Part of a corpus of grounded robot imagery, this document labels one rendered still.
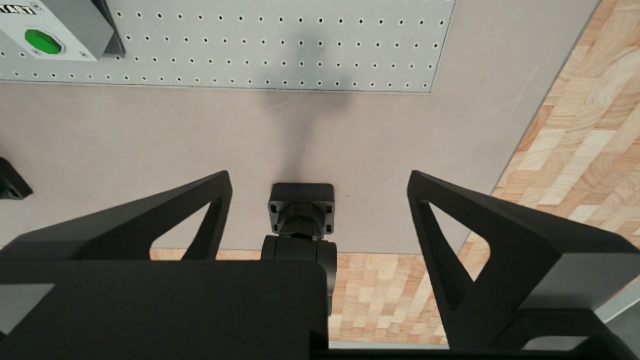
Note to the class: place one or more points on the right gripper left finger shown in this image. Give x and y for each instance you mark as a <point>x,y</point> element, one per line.
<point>127,231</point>

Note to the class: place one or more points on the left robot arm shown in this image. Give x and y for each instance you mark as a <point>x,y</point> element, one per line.
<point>11,187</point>

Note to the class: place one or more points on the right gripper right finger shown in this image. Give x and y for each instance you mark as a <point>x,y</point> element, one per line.
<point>538,261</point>

